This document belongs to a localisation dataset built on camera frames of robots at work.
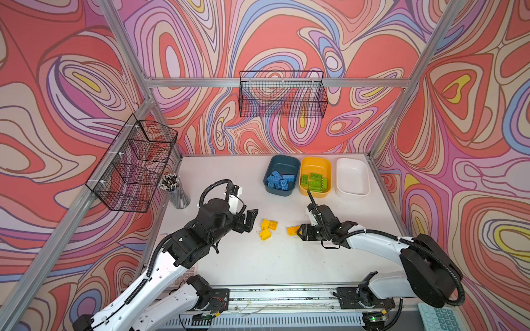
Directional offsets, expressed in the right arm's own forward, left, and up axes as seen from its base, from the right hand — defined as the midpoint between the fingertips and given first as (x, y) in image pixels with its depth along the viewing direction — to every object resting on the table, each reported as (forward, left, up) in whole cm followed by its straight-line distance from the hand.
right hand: (304, 236), depth 88 cm
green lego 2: (+32, -11, +1) cm, 34 cm away
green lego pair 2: (+25, -9, 0) cm, 27 cm away
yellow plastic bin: (+40, -14, +1) cm, 42 cm away
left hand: (+1, +22, +25) cm, 33 cm away
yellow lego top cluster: (+6, +17, +1) cm, 18 cm away
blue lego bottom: (+29, +13, +3) cm, 32 cm away
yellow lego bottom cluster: (+1, +17, +1) cm, 17 cm away
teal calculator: (-30, -40, 0) cm, 51 cm away
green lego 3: (+27, -9, +1) cm, 29 cm away
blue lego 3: (+30, +4, +3) cm, 31 cm away
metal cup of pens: (+19, +57, +17) cm, 62 cm away
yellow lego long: (+3, +5, 0) cm, 5 cm away
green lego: (+29, -4, +2) cm, 30 cm away
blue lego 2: (+33, +10, +2) cm, 35 cm away
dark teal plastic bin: (+42, +5, 0) cm, 42 cm away
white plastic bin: (+32, -30, +1) cm, 44 cm away
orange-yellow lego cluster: (+6, +13, +1) cm, 15 cm away
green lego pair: (+26, -13, +2) cm, 29 cm away
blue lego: (+27, +7, +2) cm, 28 cm away
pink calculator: (-18, +45, +12) cm, 50 cm away
